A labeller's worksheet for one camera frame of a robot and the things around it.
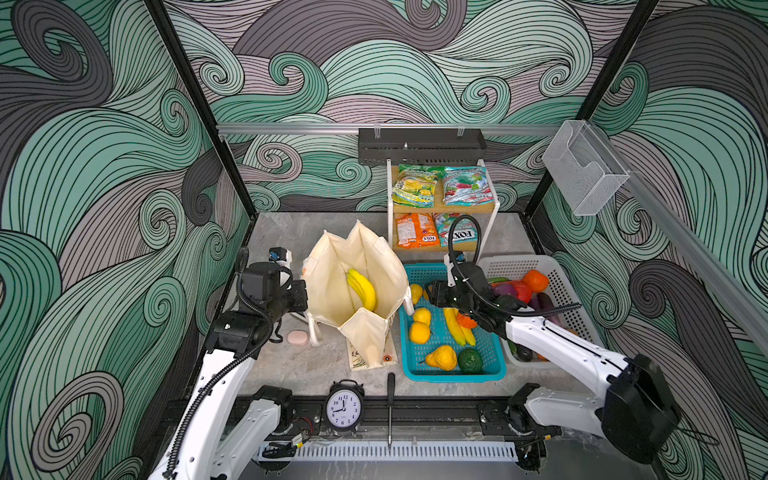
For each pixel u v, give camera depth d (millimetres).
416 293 914
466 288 610
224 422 432
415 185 765
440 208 764
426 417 749
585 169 789
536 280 922
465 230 900
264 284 504
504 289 900
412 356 836
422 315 873
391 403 758
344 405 730
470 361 777
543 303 900
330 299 865
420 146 954
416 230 920
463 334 853
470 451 698
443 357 778
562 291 886
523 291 900
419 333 835
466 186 762
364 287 889
